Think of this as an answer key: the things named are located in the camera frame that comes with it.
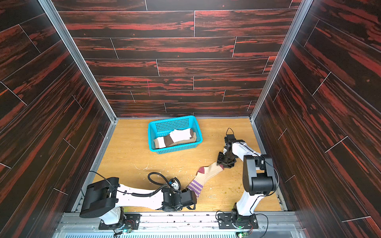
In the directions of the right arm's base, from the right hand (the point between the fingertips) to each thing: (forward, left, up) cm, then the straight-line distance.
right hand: (223, 164), depth 94 cm
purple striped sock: (-8, +13, +1) cm, 16 cm away
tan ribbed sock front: (+16, +20, +5) cm, 26 cm away
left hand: (-24, +19, +1) cm, 30 cm away
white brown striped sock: (+19, +32, +5) cm, 38 cm away
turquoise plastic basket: (+25, +42, +6) cm, 49 cm away
